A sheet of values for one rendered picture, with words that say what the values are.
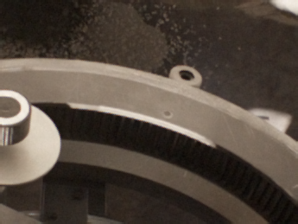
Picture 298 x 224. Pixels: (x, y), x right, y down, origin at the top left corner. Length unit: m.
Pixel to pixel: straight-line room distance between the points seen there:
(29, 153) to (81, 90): 0.11
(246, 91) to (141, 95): 0.49
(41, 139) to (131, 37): 0.45
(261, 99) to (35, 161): 0.66
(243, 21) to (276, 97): 0.20
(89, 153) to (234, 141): 0.16
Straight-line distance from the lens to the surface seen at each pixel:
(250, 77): 1.14
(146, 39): 1.04
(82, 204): 0.73
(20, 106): 0.58
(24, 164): 0.59
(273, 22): 1.07
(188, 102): 0.70
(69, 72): 0.70
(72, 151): 0.70
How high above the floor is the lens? 0.81
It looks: 45 degrees down
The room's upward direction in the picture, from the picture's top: 170 degrees clockwise
